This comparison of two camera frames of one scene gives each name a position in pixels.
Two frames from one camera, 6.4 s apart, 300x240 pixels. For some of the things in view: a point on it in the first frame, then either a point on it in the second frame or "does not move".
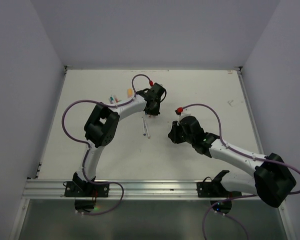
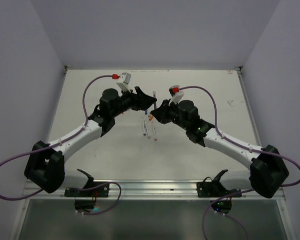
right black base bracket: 213,189 does not move
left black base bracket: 82,189 does not move
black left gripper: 155,112 -> 140,101
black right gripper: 173,134 -> 160,113
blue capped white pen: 144,131 does not move
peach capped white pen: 147,130 does not move
